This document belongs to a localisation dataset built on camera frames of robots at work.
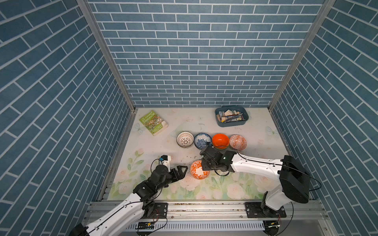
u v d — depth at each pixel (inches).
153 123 42.5
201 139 38.6
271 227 27.8
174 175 27.8
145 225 28.4
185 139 38.9
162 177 24.9
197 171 33.6
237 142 38.9
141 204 22.0
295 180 17.1
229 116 44.1
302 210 29.8
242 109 45.2
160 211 28.8
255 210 29.0
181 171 28.5
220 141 37.6
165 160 29.6
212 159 24.8
